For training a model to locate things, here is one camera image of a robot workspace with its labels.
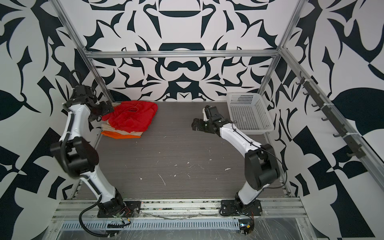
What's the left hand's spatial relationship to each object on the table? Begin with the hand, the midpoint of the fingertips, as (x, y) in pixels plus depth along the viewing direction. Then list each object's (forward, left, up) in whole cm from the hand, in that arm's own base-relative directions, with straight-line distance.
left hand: (104, 108), depth 87 cm
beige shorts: (-2, +4, -15) cm, 16 cm away
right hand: (-8, -54, -7) cm, 55 cm away
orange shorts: (-6, 0, -20) cm, 21 cm away
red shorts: (+3, -11, -12) cm, 17 cm away
